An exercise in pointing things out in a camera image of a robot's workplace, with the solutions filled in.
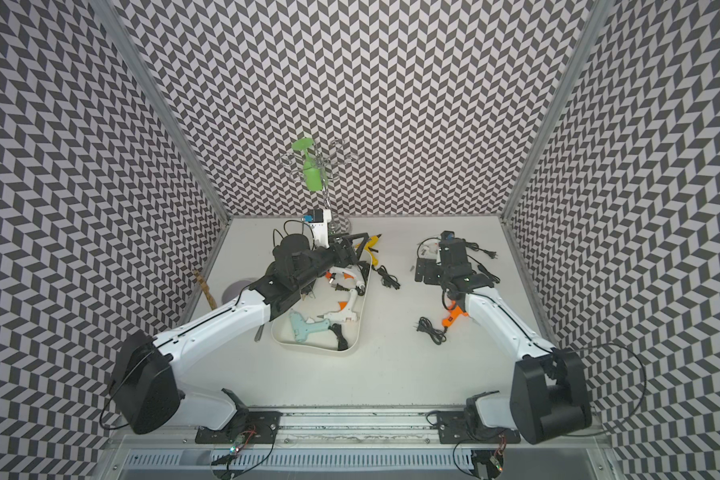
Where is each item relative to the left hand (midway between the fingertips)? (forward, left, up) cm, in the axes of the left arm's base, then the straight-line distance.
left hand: (359, 238), depth 74 cm
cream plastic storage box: (-15, +7, -28) cm, 33 cm away
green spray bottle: (+33, +17, -7) cm, 38 cm away
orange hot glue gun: (-13, -22, -29) cm, 39 cm away
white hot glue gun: (-6, +5, -27) cm, 28 cm away
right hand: (+1, -21, -16) cm, 27 cm away
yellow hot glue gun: (+5, -8, -28) cm, 30 cm away
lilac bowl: (-2, +40, -22) cm, 45 cm away
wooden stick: (+3, +53, -29) cm, 61 cm away
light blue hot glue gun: (-11, +19, -27) cm, 35 cm away
